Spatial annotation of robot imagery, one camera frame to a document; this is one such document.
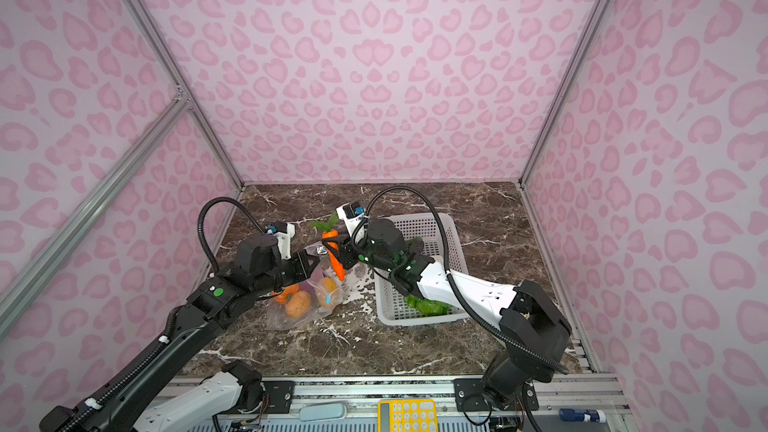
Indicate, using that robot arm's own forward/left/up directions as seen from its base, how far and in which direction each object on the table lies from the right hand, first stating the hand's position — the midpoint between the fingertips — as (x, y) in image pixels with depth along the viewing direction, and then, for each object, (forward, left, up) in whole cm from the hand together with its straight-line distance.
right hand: (327, 237), depth 72 cm
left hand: (-2, +2, -4) cm, 5 cm away
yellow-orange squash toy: (-4, +2, -18) cm, 19 cm away
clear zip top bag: (-10, +18, -25) cm, 33 cm away
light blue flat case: (-33, 0, -24) cm, 40 cm away
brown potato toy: (-8, +11, -21) cm, 25 cm away
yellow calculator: (-33, -19, -24) cm, 45 cm away
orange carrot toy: (0, -1, +1) cm, 2 cm away
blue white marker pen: (-32, -58, -24) cm, 70 cm away
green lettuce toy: (-7, -25, -25) cm, 36 cm away
